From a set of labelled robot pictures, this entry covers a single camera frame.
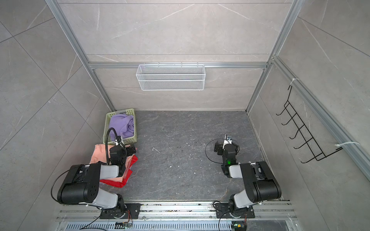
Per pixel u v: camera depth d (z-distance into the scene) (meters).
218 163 0.77
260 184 0.44
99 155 0.85
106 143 0.69
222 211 0.73
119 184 0.79
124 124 1.01
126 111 1.11
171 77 1.01
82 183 0.45
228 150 0.72
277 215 0.73
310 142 0.64
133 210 0.73
